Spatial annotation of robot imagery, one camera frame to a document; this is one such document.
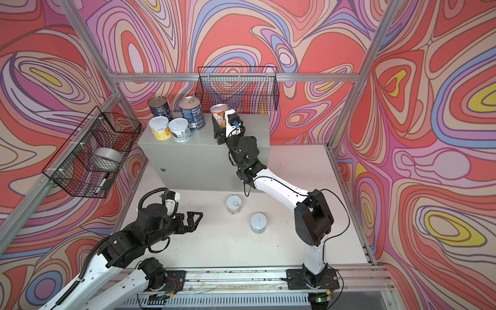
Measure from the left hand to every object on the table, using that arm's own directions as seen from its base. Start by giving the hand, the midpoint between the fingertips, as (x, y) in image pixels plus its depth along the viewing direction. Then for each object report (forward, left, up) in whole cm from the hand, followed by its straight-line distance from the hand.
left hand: (196, 214), depth 71 cm
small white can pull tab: (+11, -13, -13) cm, 21 cm away
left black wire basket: (+15, +39, +14) cm, 44 cm away
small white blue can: (+2, -24, -14) cm, 28 cm away
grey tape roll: (+16, +34, +13) cm, 40 cm away
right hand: (+28, -9, +23) cm, 37 cm away
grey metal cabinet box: (+39, +9, -17) cm, 43 cm away
